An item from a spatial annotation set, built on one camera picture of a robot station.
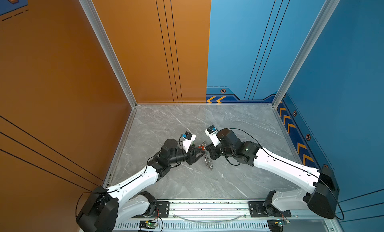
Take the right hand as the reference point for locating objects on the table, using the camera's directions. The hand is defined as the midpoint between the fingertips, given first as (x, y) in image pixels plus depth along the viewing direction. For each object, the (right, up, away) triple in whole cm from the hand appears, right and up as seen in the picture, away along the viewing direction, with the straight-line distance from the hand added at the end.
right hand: (204, 148), depth 76 cm
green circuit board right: (+36, -34, -6) cm, 50 cm away
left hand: (-1, -1, -1) cm, 2 cm away
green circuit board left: (-28, -36, -5) cm, 45 cm away
